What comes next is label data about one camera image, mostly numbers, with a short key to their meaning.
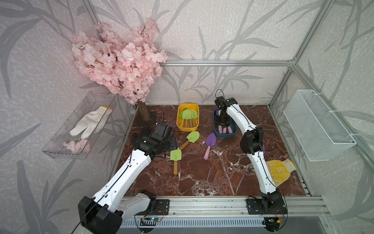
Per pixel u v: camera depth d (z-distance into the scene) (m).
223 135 1.01
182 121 1.08
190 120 1.08
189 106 1.16
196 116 1.11
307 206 0.76
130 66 0.71
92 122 0.68
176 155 0.91
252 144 0.66
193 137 1.02
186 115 1.12
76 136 0.63
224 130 1.02
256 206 0.74
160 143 0.56
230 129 1.00
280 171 0.86
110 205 0.38
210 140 1.00
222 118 0.86
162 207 0.73
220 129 0.99
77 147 0.59
